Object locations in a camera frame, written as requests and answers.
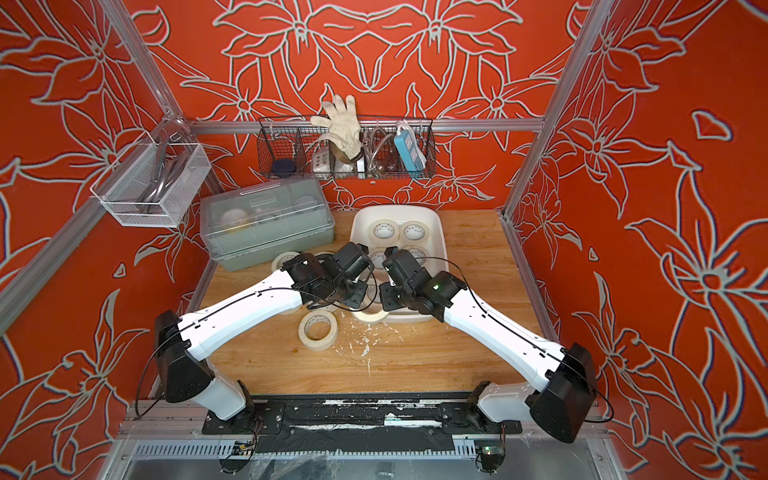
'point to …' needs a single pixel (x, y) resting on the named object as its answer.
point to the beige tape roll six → (414, 232)
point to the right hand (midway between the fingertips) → (390, 284)
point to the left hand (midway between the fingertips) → (297, 302)
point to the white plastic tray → (437, 245)
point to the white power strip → (321, 163)
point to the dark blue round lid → (284, 167)
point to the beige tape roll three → (368, 318)
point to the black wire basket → (291, 147)
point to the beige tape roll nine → (317, 316)
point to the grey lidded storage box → (251, 223)
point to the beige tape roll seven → (280, 258)
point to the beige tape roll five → (384, 233)
